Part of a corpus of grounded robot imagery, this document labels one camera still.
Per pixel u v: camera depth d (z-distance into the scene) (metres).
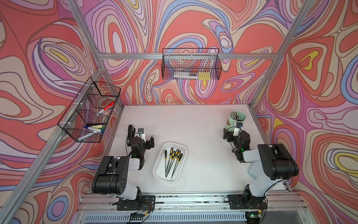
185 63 0.82
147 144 0.84
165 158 0.89
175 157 0.90
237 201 0.73
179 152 0.91
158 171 0.85
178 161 0.88
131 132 0.99
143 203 0.72
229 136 0.86
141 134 0.80
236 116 0.90
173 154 0.91
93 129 0.70
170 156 0.91
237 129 0.82
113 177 0.45
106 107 0.77
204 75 0.91
